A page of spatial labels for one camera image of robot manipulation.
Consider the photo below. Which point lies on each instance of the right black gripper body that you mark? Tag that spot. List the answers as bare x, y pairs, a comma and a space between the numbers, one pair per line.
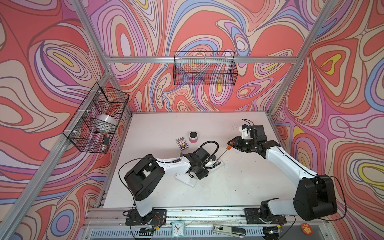
243, 145

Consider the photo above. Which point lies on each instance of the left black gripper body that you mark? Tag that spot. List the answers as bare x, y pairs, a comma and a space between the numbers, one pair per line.
201, 173

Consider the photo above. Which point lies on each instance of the white rectangular plastic tray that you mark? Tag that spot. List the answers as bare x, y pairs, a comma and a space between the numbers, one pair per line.
186, 179

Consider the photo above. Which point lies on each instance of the orange handled screwdriver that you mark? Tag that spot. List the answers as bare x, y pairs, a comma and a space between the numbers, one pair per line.
226, 150

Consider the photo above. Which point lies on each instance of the white remote control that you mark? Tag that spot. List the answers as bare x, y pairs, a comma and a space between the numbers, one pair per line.
217, 165

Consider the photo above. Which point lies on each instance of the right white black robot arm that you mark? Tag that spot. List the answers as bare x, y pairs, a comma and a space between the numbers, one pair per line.
315, 196

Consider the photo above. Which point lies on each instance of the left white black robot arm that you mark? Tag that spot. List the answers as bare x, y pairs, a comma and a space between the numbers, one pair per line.
142, 179

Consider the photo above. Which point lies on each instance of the small colourful card box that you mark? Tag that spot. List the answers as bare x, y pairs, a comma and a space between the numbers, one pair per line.
182, 143

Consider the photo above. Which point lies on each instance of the pink tape roll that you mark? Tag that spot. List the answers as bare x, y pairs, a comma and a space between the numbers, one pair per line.
193, 137

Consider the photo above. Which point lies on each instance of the small teal alarm clock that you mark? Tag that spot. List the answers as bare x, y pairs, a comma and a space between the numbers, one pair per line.
178, 229

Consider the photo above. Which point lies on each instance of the black silver stapler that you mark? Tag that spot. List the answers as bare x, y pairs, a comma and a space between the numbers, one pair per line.
229, 231

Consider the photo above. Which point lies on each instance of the white roll in basket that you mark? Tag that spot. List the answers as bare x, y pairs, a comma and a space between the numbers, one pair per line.
105, 124

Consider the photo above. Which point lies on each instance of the red round sticker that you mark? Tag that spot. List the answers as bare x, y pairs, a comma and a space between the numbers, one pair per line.
307, 229

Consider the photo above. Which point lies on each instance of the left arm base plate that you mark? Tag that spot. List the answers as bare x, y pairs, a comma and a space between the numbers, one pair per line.
157, 217

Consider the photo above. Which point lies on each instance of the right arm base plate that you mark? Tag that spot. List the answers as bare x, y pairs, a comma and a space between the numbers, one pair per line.
262, 216

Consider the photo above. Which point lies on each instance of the black wire basket back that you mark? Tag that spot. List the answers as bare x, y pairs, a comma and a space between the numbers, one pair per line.
208, 68

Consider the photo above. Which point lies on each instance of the black wire basket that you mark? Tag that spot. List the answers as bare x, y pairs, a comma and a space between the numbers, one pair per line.
80, 131
208, 68

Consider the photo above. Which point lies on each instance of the black wire basket left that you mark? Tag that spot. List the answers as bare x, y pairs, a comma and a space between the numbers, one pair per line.
80, 131

